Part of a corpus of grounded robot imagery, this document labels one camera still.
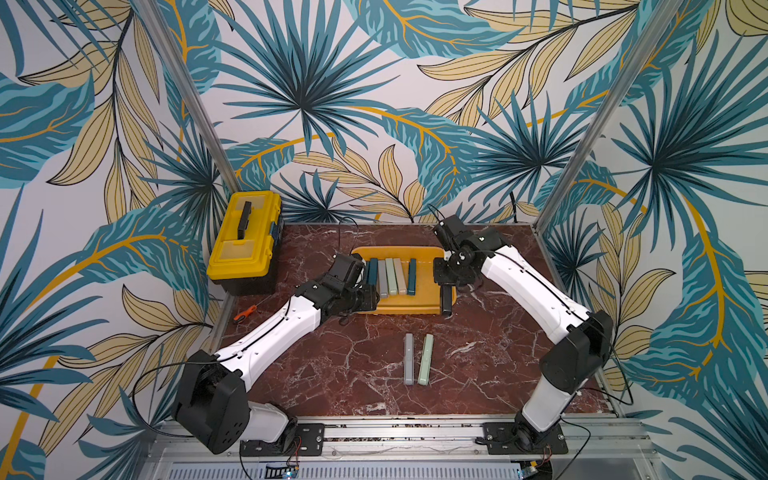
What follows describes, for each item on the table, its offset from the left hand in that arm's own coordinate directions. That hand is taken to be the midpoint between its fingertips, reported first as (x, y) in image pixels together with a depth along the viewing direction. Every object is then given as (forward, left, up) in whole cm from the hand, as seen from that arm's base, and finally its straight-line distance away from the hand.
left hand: (372, 301), depth 81 cm
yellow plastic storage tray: (+9, -17, -13) cm, 23 cm away
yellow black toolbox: (+13, +38, +2) cm, 40 cm away
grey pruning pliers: (+15, -3, -12) cm, 19 cm away
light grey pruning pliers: (-11, -11, -12) cm, 20 cm away
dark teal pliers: (+19, +1, -12) cm, 22 cm away
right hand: (+5, -19, +4) cm, 20 cm away
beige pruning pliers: (+16, -8, -11) cm, 22 cm away
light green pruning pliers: (+16, -6, -11) cm, 21 cm away
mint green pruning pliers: (-11, -16, -12) cm, 23 cm away
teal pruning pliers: (+16, -13, -12) cm, 24 cm away
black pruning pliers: (-1, -20, +4) cm, 20 cm away
